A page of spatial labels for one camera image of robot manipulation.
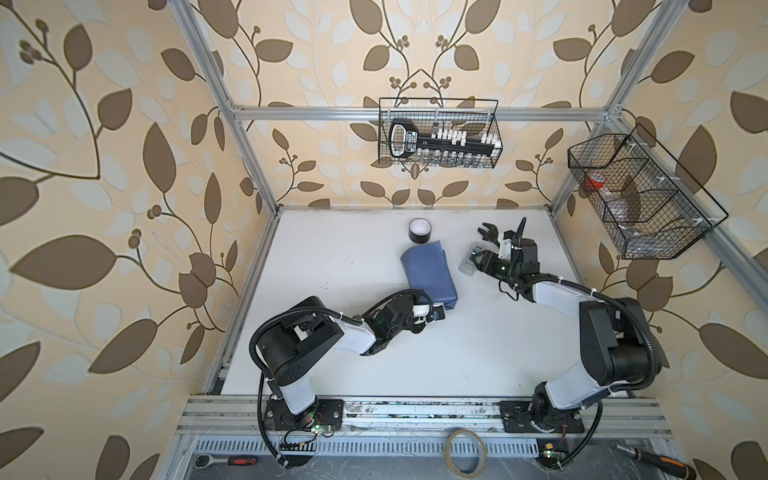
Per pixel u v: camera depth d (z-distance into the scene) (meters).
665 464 0.67
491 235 1.08
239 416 0.76
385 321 0.70
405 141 0.85
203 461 0.68
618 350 0.46
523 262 0.74
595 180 0.89
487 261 0.84
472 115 0.91
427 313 0.76
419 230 1.14
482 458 0.66
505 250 0.85
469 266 0.98
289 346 0.47
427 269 0.95
